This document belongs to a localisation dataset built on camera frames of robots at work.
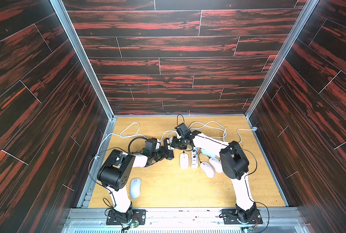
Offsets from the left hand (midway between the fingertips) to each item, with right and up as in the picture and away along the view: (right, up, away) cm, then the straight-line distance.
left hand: (171, 152), depth 96 cm
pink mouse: (+9, -5, -2) cm, 10 cm away
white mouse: (-21, -19, -13) cm, 31 cm away
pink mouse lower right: (+23, -10, -9) cm, 27 cm away
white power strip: (+15, -2, -8) cm, 17 cm away
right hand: (+2, +5, +2) cm, 6 cm away
